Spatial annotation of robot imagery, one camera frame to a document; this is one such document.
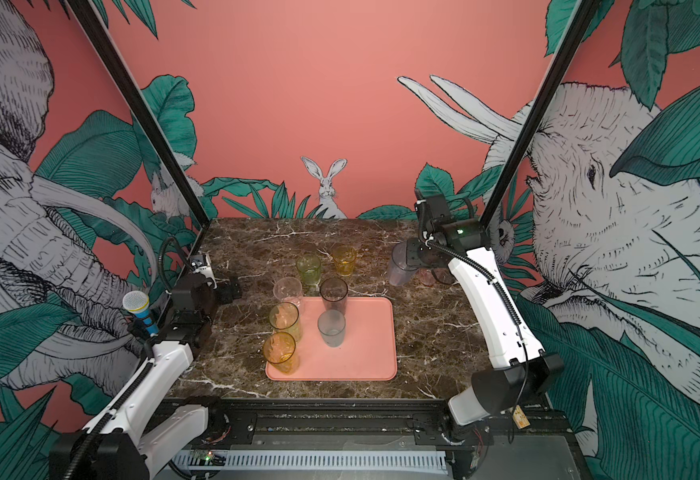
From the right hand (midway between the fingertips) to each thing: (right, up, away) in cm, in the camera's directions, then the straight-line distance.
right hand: (413, 252), depth 74 cm
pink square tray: (-11, -30, +14) cm, 35 cm away
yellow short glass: (-19, -2, +38) cm, 43 cm away
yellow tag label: (+28, -43, +2) cm, 52 cm away
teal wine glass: (-22, -23, +18) cm, 37 cm away
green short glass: (-31, -5, +30) cm, 43 cm away
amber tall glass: (-35, -26, +4) cm, 44 cm away
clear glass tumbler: (-37, -13, +23) cm, 46 cm away
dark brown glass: (-22, -13, +19) cm, 32 cm away
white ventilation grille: (-3, -50, -4) cm, 50 cm away
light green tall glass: (-35, -18, +8) cm, 40 cm away
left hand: (-53, -5, +7) cm, 54 cm away
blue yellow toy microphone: (-67, -12, -4) cm, 68 cm away
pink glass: (+8, -8, +21) cm, 24 cm away
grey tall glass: (-3, -5, +2) cm, 7 cm away
